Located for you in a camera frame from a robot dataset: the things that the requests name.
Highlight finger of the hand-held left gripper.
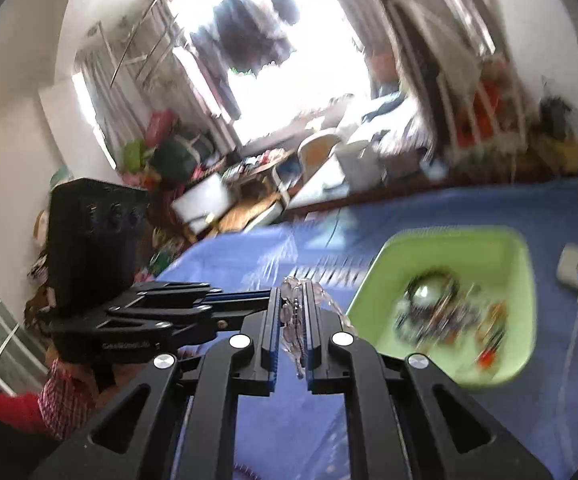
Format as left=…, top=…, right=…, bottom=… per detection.
left=106, top=303, right=272, bottom=335
left=126, top=281, right=274, bottom=307

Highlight low wooden table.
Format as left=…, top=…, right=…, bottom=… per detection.
left=218, top=150, right=296, bottom=233

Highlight green plastic basket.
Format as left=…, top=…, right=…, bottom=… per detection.
left=346, top=226, right=538, bottom=392

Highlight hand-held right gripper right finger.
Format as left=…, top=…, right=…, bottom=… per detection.
left=305, top=281, right=554, bottom=480

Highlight clear crystal bracelet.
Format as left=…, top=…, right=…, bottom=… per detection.
left=280, top=275, right=360, bottom=382

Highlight dark bead bracelet red bead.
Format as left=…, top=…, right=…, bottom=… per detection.
left=394, top=267, right=470, bottom=347

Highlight white power cable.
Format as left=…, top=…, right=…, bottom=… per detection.
left=553, top=290, right=578, bottom=443

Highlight white wire rack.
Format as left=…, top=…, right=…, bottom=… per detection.
left=434, top=57, right=532, bottom=163

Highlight person's left forearm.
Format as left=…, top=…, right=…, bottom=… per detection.
left=38, top=357, right=122, bottom=442

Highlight dark green bag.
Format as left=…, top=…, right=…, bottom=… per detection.
left=148, top=139, right=210, bottom=182

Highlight blue printed tablecloth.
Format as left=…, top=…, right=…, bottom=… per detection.
left=154, top=176, right=578, bottom=480

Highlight white box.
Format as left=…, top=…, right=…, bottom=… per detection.
left=171, top=175, right=230, bottom=232

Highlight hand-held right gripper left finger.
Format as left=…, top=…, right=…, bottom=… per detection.
left=29, top=285, right=282, bottom=480

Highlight light curtain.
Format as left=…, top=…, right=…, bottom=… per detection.
left=73, top=5, right=242, bottom=166

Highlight hanging dark clothes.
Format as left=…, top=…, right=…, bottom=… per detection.
left=189, top=0, right=300, bottom=113

